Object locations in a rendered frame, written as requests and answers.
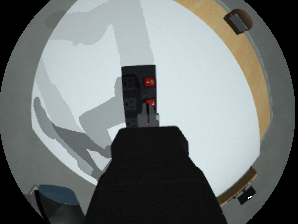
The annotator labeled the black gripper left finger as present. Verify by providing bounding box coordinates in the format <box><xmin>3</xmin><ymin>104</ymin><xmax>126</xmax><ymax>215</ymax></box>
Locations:
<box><xmin>137</xmin><ymin>103</ymin><xmax>148</xmax><ymax>127</ymax></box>

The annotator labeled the black power strip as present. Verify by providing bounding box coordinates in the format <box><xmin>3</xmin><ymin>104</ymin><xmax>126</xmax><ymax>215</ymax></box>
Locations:
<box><xmin>121</xmin><ymin>65</ymin><xmax>157</xmax><ymax>128</ymax></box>

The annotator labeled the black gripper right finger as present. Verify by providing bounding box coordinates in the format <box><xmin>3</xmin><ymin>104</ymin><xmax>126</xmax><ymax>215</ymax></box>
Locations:
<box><xmin>147</xmin><ymin>103</ymin><xmax>160</xmax><ymax>127</ymax></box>

